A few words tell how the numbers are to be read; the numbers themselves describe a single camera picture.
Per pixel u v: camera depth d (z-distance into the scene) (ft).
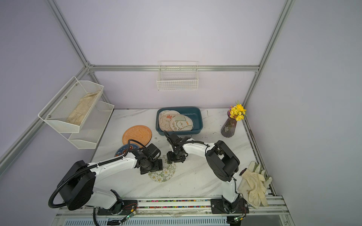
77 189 1.38
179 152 2.21
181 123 3.53
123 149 3.15
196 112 3.69
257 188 2.55
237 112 2.77
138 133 3.43
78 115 2.51
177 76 3.10
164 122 3.60
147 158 2.13
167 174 2.81
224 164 1.61
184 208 2.45
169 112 3.69
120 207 2.24
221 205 2.44
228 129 3.19
